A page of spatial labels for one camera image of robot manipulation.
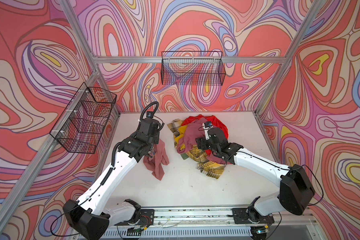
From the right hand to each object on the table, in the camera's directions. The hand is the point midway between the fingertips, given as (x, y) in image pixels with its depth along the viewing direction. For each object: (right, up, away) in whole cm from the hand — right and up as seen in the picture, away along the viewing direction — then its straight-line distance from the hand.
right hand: (202, 140), depth 85 cm
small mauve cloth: (-27, -12, -5) cm, 30 cm away
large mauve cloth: (-9, +3, +6) cm, 11 cm away
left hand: (-27, +7, -11) cm, 30 cm away
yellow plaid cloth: (+6, -17, +1) cm, 18 cm away
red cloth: (+9, +10, +10) cm, 17 cm away
